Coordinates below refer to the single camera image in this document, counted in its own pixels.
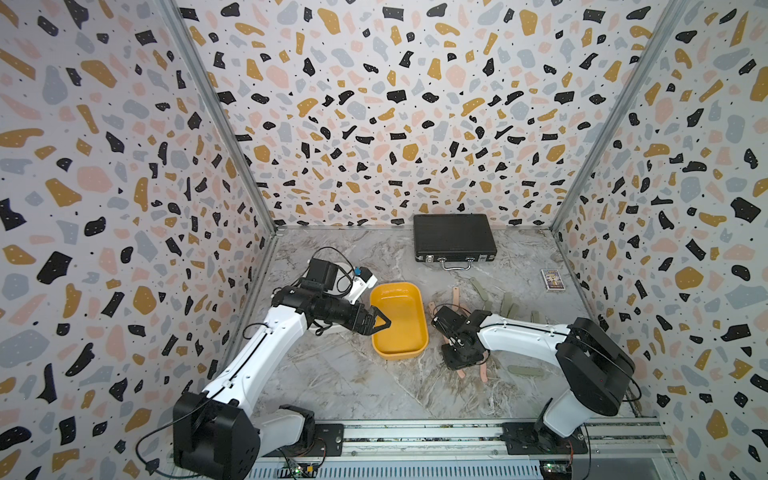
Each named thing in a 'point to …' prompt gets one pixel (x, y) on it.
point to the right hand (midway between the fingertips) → (451, 365)
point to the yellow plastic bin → (405, 304)
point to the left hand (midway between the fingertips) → (379, 319)
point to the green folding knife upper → (479, 288)
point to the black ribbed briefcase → (456, 240)
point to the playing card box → (552, 279)
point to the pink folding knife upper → (456, 297)
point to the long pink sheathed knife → (461, 373)
